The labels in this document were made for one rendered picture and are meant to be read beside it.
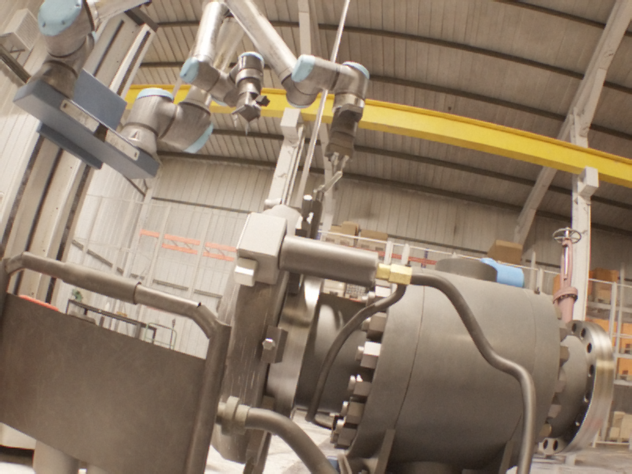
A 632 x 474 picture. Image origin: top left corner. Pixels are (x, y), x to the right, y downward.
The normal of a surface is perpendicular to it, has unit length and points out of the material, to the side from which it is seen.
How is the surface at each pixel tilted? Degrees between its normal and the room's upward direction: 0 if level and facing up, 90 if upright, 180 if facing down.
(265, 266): 158
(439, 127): 90
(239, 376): 107
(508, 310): 55
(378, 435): 134
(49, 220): 90
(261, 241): 68
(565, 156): 90
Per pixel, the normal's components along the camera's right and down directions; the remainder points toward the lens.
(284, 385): -0.14, 0.24
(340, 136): 0.17, 0.00
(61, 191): 0.87, 0.06
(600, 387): -0.04, -0.27
